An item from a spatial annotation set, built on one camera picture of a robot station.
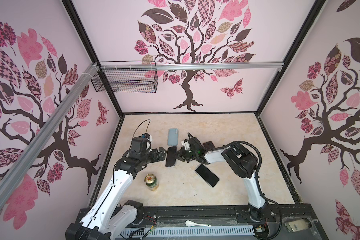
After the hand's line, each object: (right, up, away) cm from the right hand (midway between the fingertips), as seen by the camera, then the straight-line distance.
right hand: (171, 154), depth 92 cm
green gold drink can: (-9, -11, -17) cm, 22 cm away
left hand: (-6, +2, -14) cm, 15 cm away
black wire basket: (-30, +50, +3) cm, 58 cm away
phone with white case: (+24, -13, -6) cm, 28 cm away
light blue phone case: (0, +10, +15) cm, 18 cm away
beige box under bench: (+62, -29, -24) cm, 72 cm away
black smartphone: (0, -2, 0) cm, 2 cm away
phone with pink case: (+26, +4, +12) cm, 29 cm away
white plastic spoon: (+11, -29, -21) cm, 38 cm away
